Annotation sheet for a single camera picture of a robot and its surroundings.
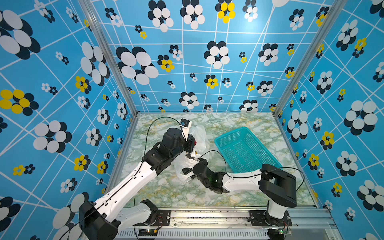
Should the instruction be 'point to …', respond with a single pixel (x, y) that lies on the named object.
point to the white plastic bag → (183, 165)
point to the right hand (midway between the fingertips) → (190, 160)
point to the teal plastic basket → (243, 152)
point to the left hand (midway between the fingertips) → (194, 135)
